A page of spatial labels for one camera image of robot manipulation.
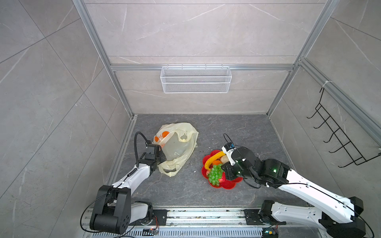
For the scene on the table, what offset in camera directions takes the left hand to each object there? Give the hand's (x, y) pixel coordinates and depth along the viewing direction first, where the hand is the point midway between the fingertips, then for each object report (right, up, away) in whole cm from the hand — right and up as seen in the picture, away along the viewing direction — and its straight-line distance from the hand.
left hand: (160, 152), depth 91 cm
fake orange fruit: (+35, -6, -3) cm, 35 cm away
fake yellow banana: (+33, -3, -1) cm, 33 cm away
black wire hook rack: (+88, +5, -30) cm, 93 cm away
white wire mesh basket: (+22, +48, +10) cm, 54 cm away
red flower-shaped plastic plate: (+41, -17, -9) cm, 45 cm away
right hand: (+34, -3, -22) cm, 40 cm away
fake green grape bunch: (+31, -9, -18) cm, 37 cm away
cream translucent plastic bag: (+10, +6, +10) cm, 15 cm away
